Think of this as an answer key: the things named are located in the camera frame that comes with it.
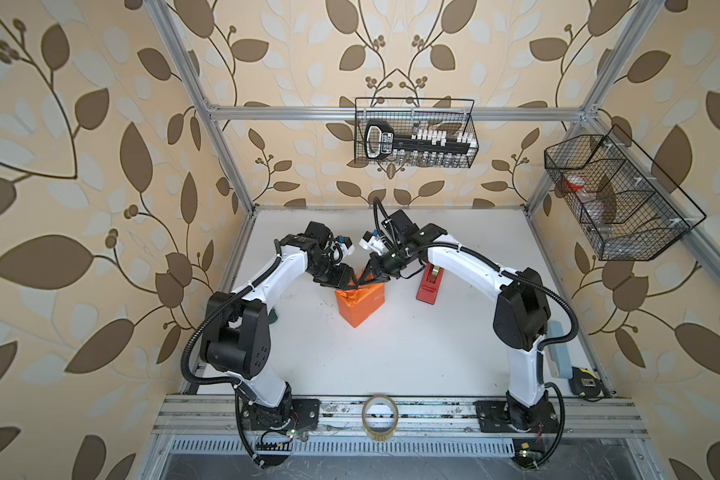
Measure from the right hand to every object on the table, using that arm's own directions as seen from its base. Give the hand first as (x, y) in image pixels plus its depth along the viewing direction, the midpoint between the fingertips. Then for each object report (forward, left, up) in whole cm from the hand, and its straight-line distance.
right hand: (360, 284), depth 80 cm
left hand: (+4, +3, -4) cm, 6 cm away
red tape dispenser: (+7, -22, -12) cm, 26 cm away
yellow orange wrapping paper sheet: (-3, 0, -4) cm, 5 cm away
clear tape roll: (-32, -3, -17) cm, 37 cm away
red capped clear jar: (+20, -59, +17) cm, 65 cm away
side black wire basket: (+9, -67, +18) cm, 70 cm away
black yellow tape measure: (-23, -58, -14) cm, 64 cm away
